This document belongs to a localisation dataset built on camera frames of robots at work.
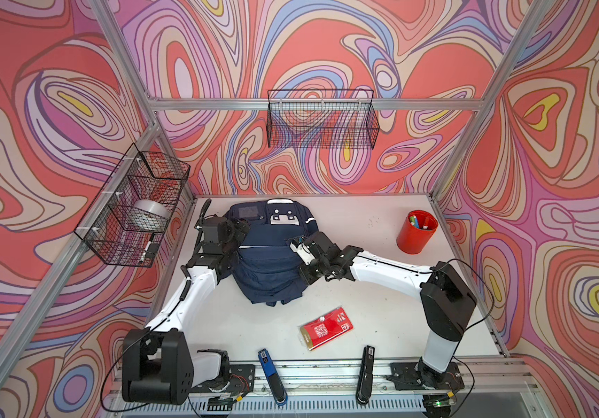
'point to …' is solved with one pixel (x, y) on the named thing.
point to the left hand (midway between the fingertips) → (245, 228)
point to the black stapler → (365, 387)
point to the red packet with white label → (324, 327)
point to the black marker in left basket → (143, 255)
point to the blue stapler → (274, 381)
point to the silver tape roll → (150, 215)
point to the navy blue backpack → (265, 268)
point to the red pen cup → (416, 232)
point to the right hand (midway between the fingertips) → (302, 277)
